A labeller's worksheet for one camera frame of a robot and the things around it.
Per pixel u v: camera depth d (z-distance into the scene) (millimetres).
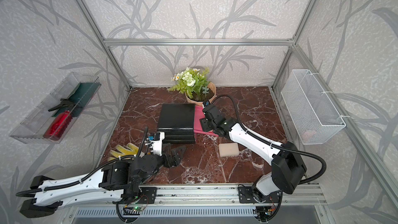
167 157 571
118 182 481
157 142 593
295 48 942
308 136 713
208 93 992
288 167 416
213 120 612
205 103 726
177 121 806
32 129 584
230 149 887
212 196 745
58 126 576
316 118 601
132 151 873
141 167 467
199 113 887
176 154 589
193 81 824
